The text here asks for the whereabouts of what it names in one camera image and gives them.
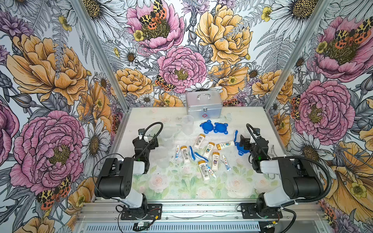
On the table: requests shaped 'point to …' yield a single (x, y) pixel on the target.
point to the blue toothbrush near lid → (236, 132)
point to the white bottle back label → (199, 141)
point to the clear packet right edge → (273, 154)
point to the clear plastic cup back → (188, 123)
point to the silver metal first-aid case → (204, 105)
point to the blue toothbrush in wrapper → (192, 153)
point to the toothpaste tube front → (211, 171)
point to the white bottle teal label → (209, 150)
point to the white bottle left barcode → (185, 154)
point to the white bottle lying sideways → (229, 145)
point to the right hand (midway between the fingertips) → (248, 137)
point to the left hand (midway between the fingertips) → (148, 138)
